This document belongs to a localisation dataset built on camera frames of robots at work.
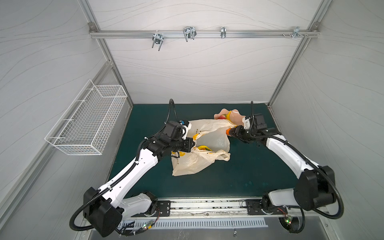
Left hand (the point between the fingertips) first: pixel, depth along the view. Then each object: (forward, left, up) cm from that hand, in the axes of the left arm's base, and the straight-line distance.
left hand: (196, 141), depth 75 cm
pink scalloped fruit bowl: (+33, -28, -19) cm, 48 cm away
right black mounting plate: (-25, -29, -20) cm, 44 cm away
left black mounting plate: (-27, +16, -21) cm, 37 cm away
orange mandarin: (+13, -19, -9) cm, 25 cm away
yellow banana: (+31, -22, -17) cm, 42 cm away
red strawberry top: (+30, -18, -16) cm, 39 cm away
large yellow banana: (+7, -3, -19) cm, 20 cm away
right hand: (+11, -22, -5) cm, 25 cm away
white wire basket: (0, +52, +10) cm, 53 cm away
